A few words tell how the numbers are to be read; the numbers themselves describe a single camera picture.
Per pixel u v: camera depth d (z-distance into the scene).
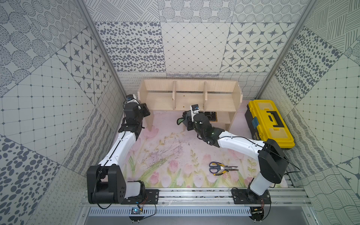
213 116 0.92
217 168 0.83
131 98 0.71
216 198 0.75
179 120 0.85
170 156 0.89
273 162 0.45
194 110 0.71
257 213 0.73
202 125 0.63
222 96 0.87
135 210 0.71
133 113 0.60
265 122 0.86
